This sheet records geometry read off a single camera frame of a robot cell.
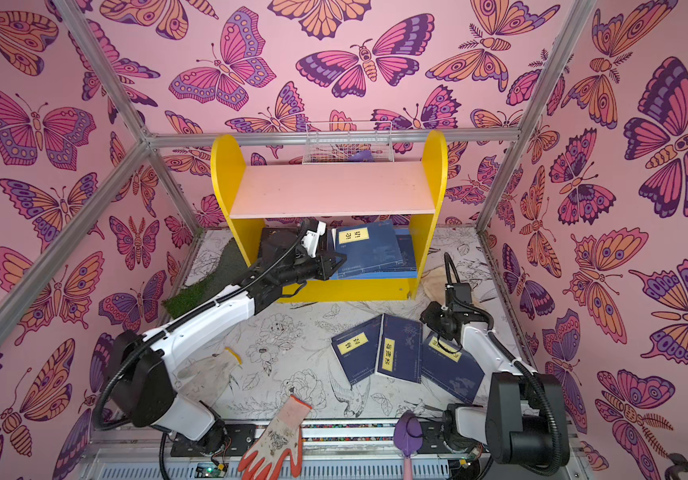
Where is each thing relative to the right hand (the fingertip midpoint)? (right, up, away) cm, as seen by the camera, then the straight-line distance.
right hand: (428, 313), depth 90 cm
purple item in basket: (-20, +49, +5) cm, 53 cm away
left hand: (-24, +17, -15) cm, 33 cm away
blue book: (-19, +19, -10) cm, 29 cm away
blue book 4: (-9, -10, -4) cm, 14 cm away
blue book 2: (+4, -14, -4) cm, 15 cm away
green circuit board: (-59, -35, -17) cm, 70 cm away
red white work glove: (-40, -28, -16) cm, 51 cm away
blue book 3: (-22, -10, -3) cm, 24 cm away
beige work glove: (+5, +7, +13) cm, 16 cm away
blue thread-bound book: (-6, +20, +4) cm, 21 cm away
